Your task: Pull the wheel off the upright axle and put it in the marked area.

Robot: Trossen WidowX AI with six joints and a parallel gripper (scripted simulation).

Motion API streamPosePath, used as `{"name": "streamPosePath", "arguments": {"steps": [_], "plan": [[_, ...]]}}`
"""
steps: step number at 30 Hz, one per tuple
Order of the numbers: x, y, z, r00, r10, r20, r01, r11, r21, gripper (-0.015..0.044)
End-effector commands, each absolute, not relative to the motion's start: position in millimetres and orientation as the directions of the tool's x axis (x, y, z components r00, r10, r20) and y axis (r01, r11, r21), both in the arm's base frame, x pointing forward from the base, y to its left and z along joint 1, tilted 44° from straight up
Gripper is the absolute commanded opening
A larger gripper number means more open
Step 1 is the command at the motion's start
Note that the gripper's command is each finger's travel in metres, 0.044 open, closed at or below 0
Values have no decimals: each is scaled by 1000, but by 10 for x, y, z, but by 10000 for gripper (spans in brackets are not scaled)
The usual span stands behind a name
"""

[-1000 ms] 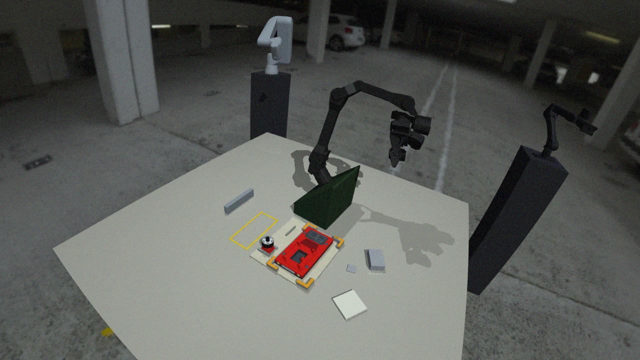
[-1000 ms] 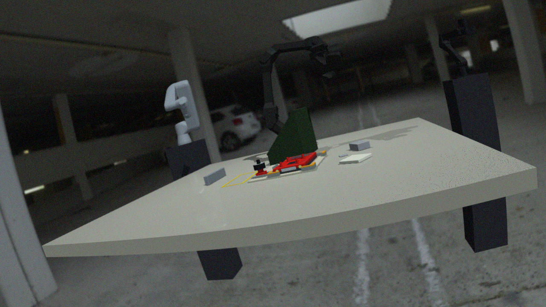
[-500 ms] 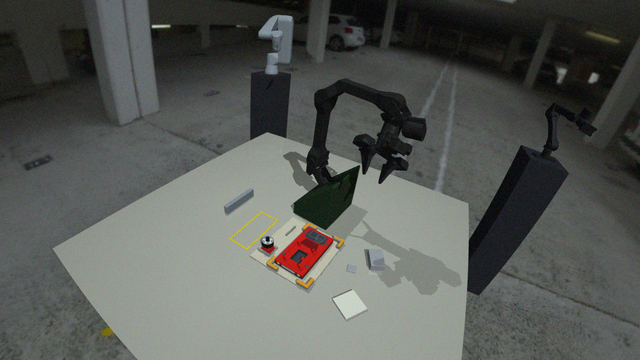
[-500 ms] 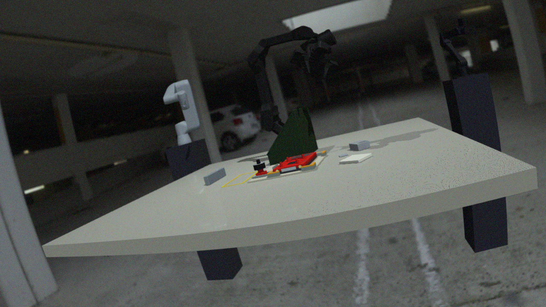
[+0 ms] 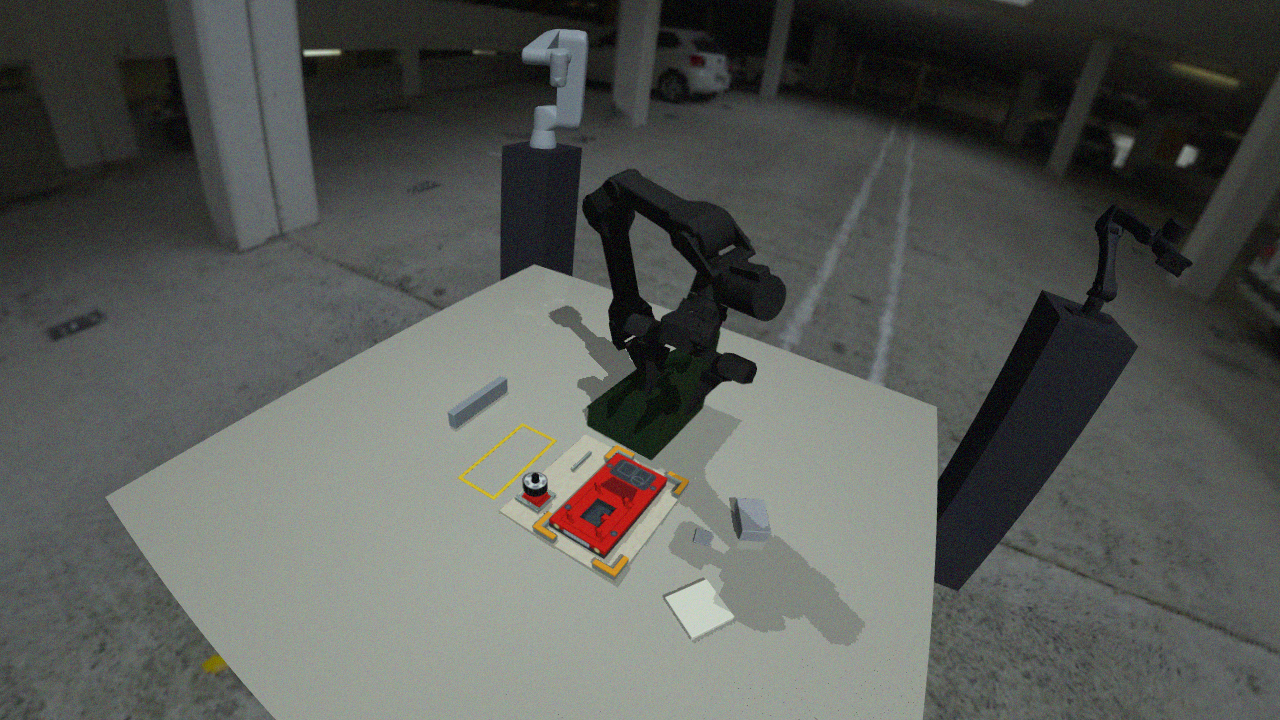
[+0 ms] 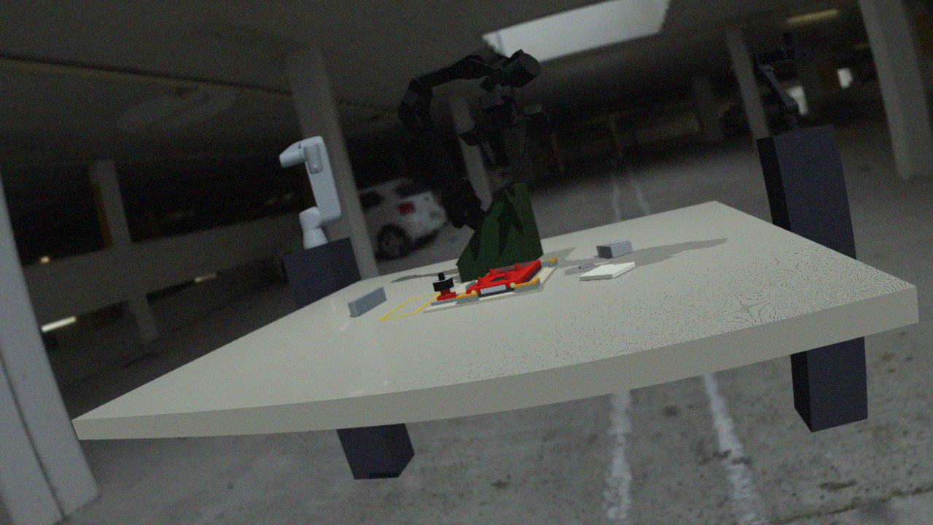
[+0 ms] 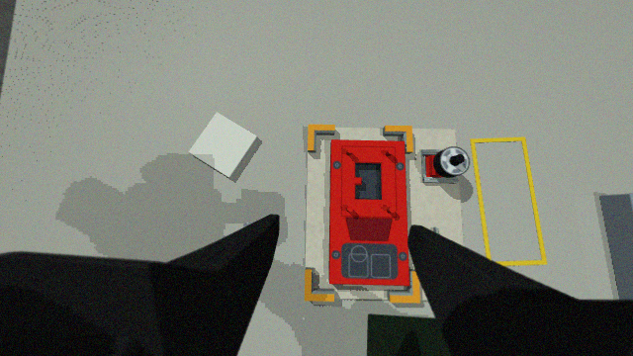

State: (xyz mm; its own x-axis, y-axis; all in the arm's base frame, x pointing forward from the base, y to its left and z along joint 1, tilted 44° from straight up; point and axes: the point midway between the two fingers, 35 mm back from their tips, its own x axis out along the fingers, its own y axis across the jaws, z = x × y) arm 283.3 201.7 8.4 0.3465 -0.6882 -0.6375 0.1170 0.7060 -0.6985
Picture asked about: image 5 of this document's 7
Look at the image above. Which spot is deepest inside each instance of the yellow rectangular outline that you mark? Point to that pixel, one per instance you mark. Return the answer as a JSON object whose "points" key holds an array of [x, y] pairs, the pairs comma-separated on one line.
{"points": [[517, 475]]}

